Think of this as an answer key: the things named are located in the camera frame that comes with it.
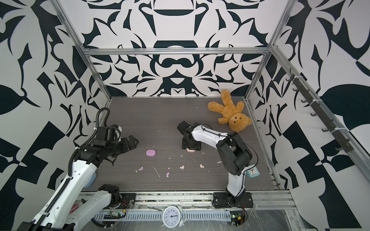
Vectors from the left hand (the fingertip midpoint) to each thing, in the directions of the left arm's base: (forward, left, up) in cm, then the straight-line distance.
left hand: (131, 141), depth 76 cm
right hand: (+3, -31, -15) cm, 34 cm away
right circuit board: (-33, -53, -18) cm, 65 cm away
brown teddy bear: (+18, -64, -9) cm, 67 cm away
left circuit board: (-30, +9, -20) cm, 37 cm away
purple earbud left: (-8, -3, -17) cm, 19 cm away
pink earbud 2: (-8, -38, -17) cm, 42 cm away
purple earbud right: (-12, -18, -17) cm, 28 cm away
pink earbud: (-9, -26, -17) cm, 32 cm away
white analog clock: (-32, -22, -15) cm, 41 cm away
